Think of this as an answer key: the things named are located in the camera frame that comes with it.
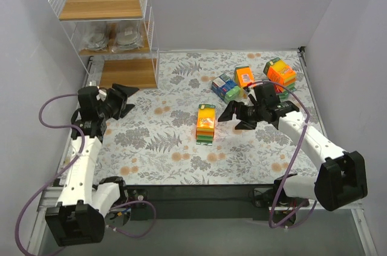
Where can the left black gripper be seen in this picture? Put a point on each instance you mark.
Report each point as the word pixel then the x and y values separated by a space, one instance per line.
pixel 121 101

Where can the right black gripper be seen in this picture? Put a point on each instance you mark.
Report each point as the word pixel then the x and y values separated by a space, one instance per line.
pixel 237 113

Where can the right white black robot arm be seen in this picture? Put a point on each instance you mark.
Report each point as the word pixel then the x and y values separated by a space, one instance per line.
pixel 341 177

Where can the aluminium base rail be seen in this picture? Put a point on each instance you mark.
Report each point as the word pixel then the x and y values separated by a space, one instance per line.
pixel 143 202

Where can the orange yellow sponge box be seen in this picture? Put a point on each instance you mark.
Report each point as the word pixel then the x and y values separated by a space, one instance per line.
pixel 278 71

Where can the blue label sponge pack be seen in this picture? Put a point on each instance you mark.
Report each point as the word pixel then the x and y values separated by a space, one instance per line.
pixel 279 94

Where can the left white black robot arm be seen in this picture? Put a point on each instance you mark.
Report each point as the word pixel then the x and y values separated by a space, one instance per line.
pixel 78 217

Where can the white wire wooden shelf unit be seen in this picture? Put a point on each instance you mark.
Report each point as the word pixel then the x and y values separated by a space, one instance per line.
pixel 136 68

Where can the orange green sponge pack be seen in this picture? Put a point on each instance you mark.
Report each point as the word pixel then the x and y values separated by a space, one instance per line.
pixel 205 128

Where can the blue label green sponges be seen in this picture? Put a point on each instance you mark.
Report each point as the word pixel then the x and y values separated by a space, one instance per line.
pixel 225 88

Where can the orange box sponge pack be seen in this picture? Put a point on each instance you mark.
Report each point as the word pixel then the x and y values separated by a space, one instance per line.
pixel 243 76

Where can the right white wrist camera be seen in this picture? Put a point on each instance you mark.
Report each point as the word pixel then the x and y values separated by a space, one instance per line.
pixel 250 91

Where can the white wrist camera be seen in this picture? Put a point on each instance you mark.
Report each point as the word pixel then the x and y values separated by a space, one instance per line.
pixel 102 93
pixel 250 91

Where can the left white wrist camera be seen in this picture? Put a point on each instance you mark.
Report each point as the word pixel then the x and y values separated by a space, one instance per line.
pixel 102 93

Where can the silver mesh scrubber pack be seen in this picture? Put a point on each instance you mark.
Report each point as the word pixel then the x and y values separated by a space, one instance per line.
pixel 95 36

